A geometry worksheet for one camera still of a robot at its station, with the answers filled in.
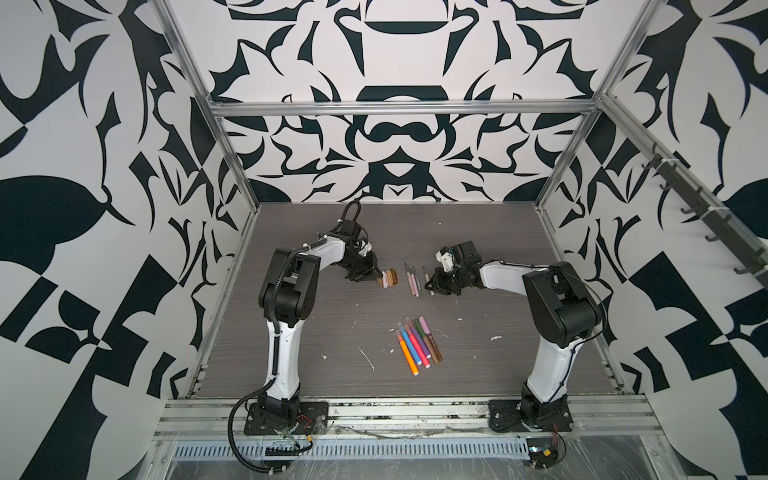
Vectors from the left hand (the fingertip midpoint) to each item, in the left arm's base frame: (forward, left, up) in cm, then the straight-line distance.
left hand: (384, 271), depth 99 cm
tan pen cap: (-2, -2, -2) cm, 3 cm away
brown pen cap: (0, -3, -1) cm, 4 cm away
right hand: (-5, -14, 0) cm, 15 cm away
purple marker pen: (-21, -9, -2) cm, 23 cm away
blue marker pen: (-23, -6, -1) cm, 24 cm away
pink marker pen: (-5, -10, -1) cm, 11 cm away
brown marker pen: (-21, -12, -1) cm, 24 cm away
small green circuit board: (-49, -36, -3) cm, 61 cm away
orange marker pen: (-26, -5, -2) cm, 27 cm away
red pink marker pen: (-27, -10, -1) cm, 29 cm away
